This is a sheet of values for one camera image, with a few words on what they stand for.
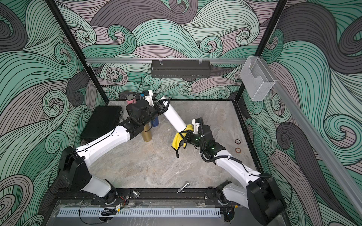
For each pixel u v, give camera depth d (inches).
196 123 29.4
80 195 28.6
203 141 24.0
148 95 26.9
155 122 30.2
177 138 30.5
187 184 29.9
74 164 16.2
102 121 38.8
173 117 29.8
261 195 15.7
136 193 28.1
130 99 36.7
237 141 37.4
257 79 30.7
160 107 26.1
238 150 35.6
